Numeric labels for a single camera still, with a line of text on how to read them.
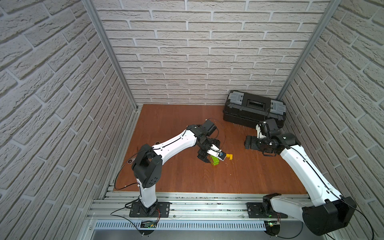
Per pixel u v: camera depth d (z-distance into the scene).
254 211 0.74
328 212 0.37
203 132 0.61
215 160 0.85
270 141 0.53
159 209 0.73
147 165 0.46
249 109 0.97
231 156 0.92
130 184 0.48
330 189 0.40
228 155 0.92
